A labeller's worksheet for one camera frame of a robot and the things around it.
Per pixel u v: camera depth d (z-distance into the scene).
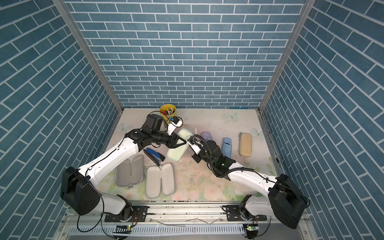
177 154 0.72
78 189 0.40
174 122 0.69
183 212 0.76
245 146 0.97
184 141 0.74
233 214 0.74
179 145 0.72
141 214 0.73
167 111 1.01
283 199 0.41
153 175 0.86
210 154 0.58
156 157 0.92
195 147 0.69
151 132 0.61
